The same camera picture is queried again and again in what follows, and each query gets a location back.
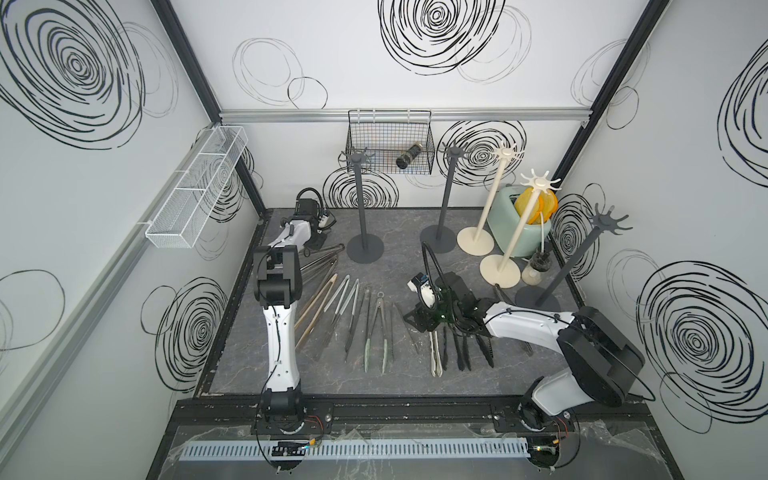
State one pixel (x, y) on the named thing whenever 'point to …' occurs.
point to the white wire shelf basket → (196, 189)
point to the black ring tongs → (488, 355)
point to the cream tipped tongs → (436, 366)
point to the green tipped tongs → (380, 305)
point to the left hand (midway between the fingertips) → (307, 238)
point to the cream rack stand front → (501, 271)
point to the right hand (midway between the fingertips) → (411, 313)
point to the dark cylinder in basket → (408, 156)
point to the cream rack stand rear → (476, 241)
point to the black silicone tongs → (457, 338)
